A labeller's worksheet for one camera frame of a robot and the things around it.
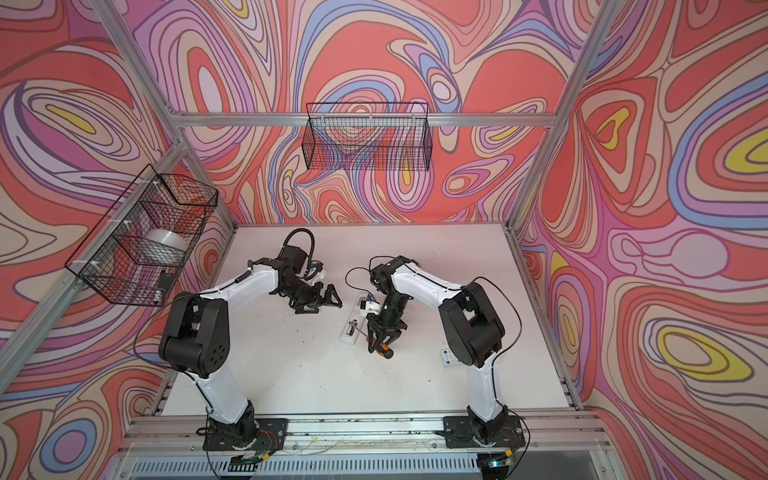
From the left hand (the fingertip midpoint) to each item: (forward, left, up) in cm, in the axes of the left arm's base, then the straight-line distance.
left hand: (332, 304), depth 90 cm
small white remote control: (-15, -34, -5) cm, 38 cm away
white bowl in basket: (+3, +37, +26) cm, 46 cm away
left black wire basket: (+2, +46, +23) cm, 52 cm away
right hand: (-16, -15, +2) cm, 22 cm away
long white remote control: (-4, -7, -4) cm, 9 cm away
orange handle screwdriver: (-17, -16, +6) cm, 23 cm away
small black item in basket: (-4, +38, +19) cm, 43 cm away
